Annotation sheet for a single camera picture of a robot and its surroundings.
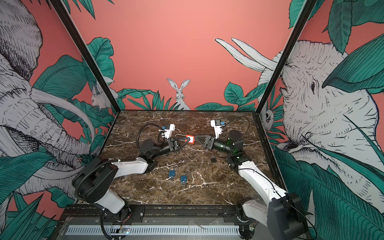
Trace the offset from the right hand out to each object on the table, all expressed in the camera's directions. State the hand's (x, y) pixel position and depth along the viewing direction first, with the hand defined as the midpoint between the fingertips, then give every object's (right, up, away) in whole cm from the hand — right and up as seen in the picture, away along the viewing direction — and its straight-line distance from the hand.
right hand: (195, 138), depth 70 cm
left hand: (-2, -1, 0) cm, 3 cm away
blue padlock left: (-14, -23, +17) cm, 32 cm away
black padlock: (+12, -16, +25) cm, 32 cm away
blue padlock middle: (-7, -25, +14) cm, 30 cm away
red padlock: (-1, 0, +2) cm, 2 cm away
